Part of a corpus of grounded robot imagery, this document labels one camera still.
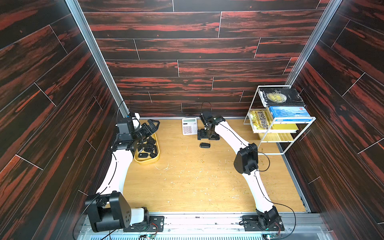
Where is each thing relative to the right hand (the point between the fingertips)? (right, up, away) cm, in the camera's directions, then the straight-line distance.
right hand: (208, 136), depth 101 cm
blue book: (+40, +14, -24) cm, 48 cm away
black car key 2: (-38, -12, -3) cm, 40 cm away
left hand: (-31, +7, -20) cm, 38 cm away
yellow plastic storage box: (-38, -14, -10) cm, 42 cm away
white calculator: (-13, +7, +12) cm, 19 cm away
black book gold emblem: (+40, +23, -17) cm, 49 cm away
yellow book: (+46, +6, -10) cm, 47 cm away
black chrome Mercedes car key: (-40, -3, +3) cm, 41 cm away
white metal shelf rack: (+32, +11, -7) cm, 35 cm away
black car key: (-44, -12, -2) cm, 46 cm away
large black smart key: (-2, -6, +4) cm, 8 cm away
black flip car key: (-40, -8, 0) cm, 41 cm away
